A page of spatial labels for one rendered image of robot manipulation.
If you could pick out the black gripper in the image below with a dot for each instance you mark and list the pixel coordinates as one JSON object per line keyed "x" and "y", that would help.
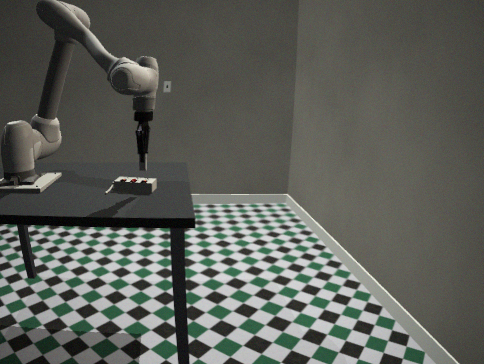
{"x": 142, "y": 136}

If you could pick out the white power strip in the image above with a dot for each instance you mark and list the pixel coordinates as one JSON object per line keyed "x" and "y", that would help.
{"x": 147, "y": 185}

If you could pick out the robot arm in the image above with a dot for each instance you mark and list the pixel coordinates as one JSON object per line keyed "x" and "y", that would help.
{"x": 20, "y": 145}

